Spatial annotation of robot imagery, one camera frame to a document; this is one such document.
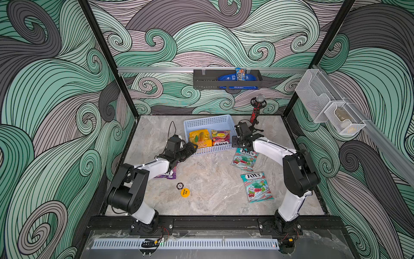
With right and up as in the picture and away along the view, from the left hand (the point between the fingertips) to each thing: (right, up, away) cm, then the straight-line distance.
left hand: (194, 146), depth 91 cm
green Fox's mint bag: (+30, -8, +4) cm, 31 cm away
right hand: (+27, +3, +5) cm, 28 cm away
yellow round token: (-4, -24, -7) cm, 25 cm away
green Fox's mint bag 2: (+34, -21, -7) cm, 40 cm away
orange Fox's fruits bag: (+16, +4, +14) cm, 22 cm away
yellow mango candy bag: (+4, +4, +10) cm, 11 cm away
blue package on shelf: (+22, +41, +2) cm, 46 cm away
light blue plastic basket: (+10, +7, +17) cm, 20 cm away
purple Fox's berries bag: (-13, -15, -2) cm, 20 cm away
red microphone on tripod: (+38, +26, +5) cm, 46 cm away
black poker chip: (-8, -21, -5) cm, 23 cm away
